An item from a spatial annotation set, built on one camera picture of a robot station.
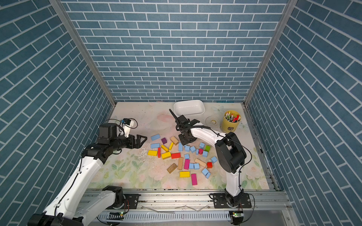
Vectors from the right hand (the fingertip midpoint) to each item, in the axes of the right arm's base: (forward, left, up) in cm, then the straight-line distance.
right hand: (186, 140), depth 92 cm
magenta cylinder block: (-5, -10, -3) cm, 12 cm away
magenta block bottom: (-22, -6, -5) cm, 24 cm away
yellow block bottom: (-20, -1, -5) cm, 21 cm away
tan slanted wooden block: (-13, -10, -4) cm, 16 cm away
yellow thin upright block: (-3, +10, -3) cm, 11 cm away
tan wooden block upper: (+1, +9, -3) cm, 9 cm away
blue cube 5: (-10, -18, -3) cm, 21 cm away
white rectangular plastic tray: (+36, +1, -5) cm, 36 cm away
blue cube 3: (-7, -12, -3) cm, 15 cm away
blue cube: (-4, -1, -2) cm, 5 cm away
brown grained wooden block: (-17, +8, -4) cm, 19 cm away
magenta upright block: (-14, -1, -5) cm, 15 cm away
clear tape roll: (+21, -19, -5) cm, 28 cm away
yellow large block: (-10, +12, -3) cm, 16 cm away
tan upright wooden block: (-14, +3, -5) cm, 15 cm away
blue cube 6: (-18, -13, -3) cm, 22 cm away
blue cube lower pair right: (-15, -7, -4) cm, 17 cm away
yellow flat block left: (-9, +22, -5) cm, 24 cm away
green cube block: (-2, -14, -4) cm, 15 cm away
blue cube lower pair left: (-15, -4, -3) cm, 16 cm away
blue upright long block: (-3, +4, -4) cm, 6 cm away
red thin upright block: (-8, +17, -4) cm, 19 cm away
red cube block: (-13, -15, -5) cm, 21 cm away
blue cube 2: (-1, -10, -3) cm, 11 cm away
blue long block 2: (-3, +21, -4) cm, 22 cm away
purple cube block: (+1, +16, -4) cm, 16 cm away
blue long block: (+3, +23, -4) cm, 23 cm away
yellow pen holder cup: (+16, -30, +5) cm, 34 cm away
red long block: (-8, +6, -6) cm, 12 cm away
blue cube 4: (-9, -1, -5) cm, 10 cm away
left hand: (-9, +23, +15) cm, 29 cm away
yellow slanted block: (-5, +14, -4) cm, 16 cm away
